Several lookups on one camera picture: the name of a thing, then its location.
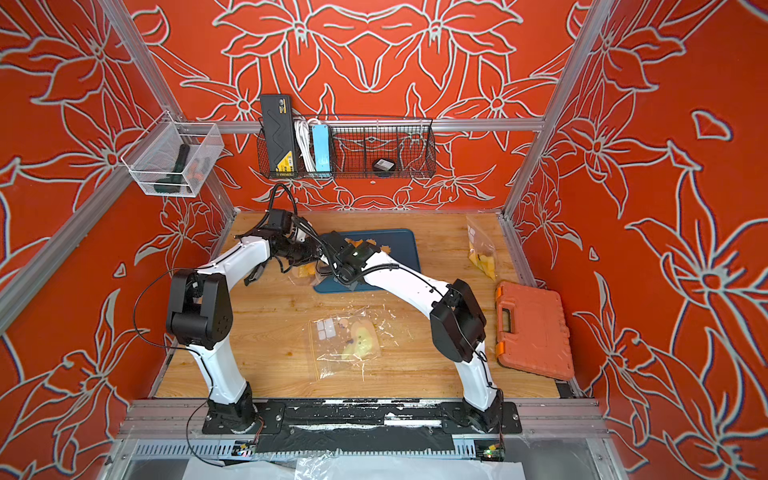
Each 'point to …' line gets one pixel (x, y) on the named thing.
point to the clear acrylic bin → (173, 159)
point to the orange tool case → (532, 335)
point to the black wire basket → (359, 141)
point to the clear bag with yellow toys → (342, 347)
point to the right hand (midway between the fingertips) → (346, 268)
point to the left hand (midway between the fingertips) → (324, 252)
